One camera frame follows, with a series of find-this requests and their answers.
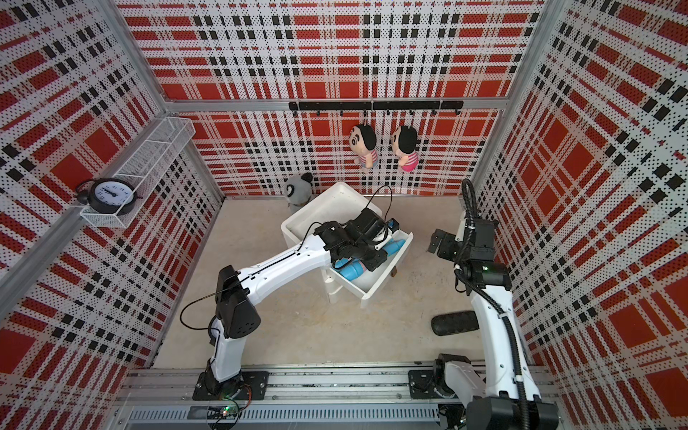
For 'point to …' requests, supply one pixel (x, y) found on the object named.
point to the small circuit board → (212, 412)
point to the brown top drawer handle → (393, 271)
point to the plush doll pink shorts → (405, 146)
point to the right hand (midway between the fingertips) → (451, 240)
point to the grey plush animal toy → (299, 189)
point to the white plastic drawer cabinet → (339, 202)
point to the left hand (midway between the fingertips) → (382, 253)
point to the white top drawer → (364, 284)
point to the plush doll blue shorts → (362, 140)
